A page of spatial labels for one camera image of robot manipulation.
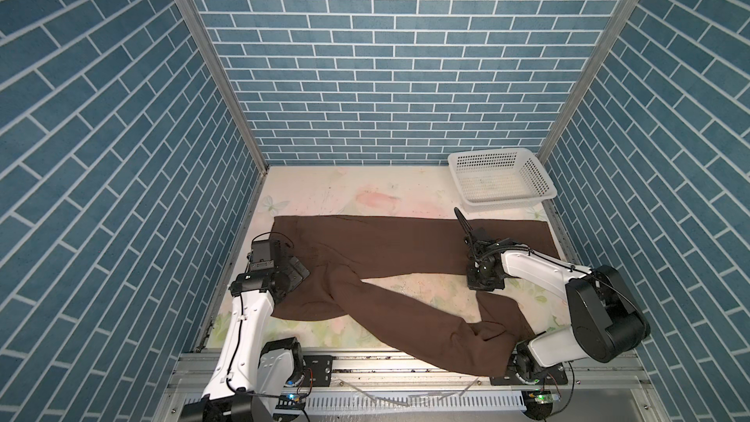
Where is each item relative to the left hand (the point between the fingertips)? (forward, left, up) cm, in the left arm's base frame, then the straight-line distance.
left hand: (293, 278), depth 82 cm
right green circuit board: (-29, -64, -8) cm, 71 cm away
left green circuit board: (-28, -3, -10) cm, 30 cm away
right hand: (+1, -54, -7) cm, 54 cm away
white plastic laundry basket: (+43, -72, -5) cm, 84 cm away
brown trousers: (-14, -53, -2) cm, 55 cm away
